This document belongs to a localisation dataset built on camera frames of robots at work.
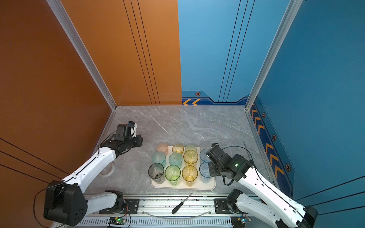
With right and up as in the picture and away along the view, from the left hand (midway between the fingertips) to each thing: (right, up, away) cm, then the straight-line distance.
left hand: (142, 137), depth 86 cm
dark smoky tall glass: (+10, -19, -7) cm, 22 cm away
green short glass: (+30, -6, +2) cm, 30 cm away
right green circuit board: (+53, -40, -16) cm, 68 cm away
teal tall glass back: (+20, -13, 0) cm, 24 cm away
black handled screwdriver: (+23, -35, -13) cm, 43 cm away
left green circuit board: (-8, -40, -15) cm, 44 cm away
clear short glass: (+39, -6, +5) cm, 40 cm away
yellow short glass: (+21, -8, +4) cm, 23 cm away
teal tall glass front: (+10, -12, +1) cm, 16 cm away
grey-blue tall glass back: (+36, -16, -15) cm, 43 cm away
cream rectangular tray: (+34, -26, -6) cm, 43 cm away
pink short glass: (+11, -7, +5) cm, 15 cm away
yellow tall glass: (+29, -10, -5) cm, 32 cm away
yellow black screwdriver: (+67, -8, +8) cm, 68 cm away
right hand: (+40, -14, -13) cm, 45 cm away
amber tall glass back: (+29, -17, -14) cm, 36 cm away
